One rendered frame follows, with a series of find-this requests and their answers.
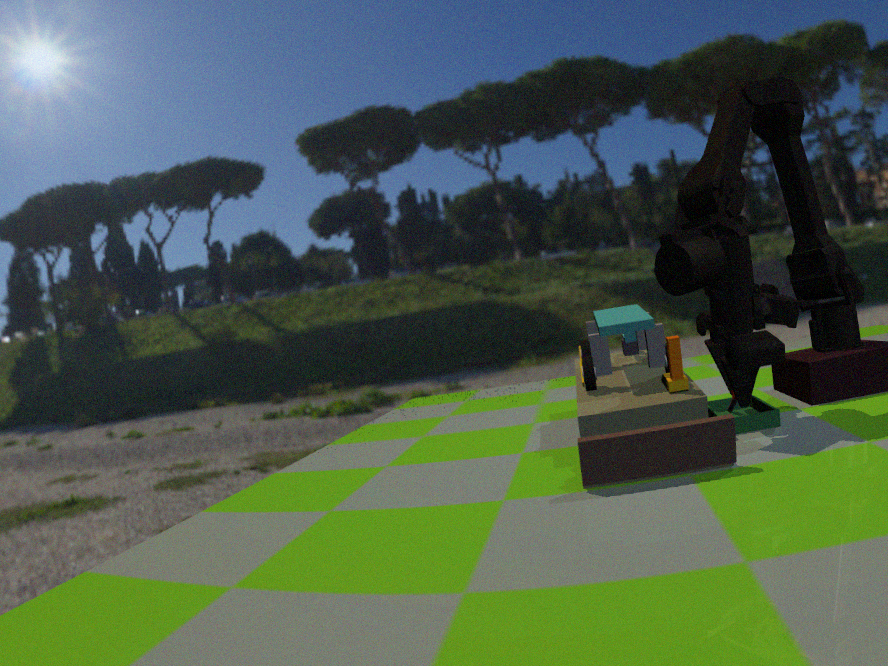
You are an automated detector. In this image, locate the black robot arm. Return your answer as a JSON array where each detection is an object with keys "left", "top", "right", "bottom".
[{"left": 654, "top": 76, "right": 865, "bottom": 353}]

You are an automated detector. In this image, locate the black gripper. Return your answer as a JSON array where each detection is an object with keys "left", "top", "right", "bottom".
[{"left": 696, "top": 276, "right": 786, "bottom": 408}]

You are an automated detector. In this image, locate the green tray floor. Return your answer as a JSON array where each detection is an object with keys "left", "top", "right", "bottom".
[{"left": 717, "top": 406, "right": 759, "bottom": 417}]

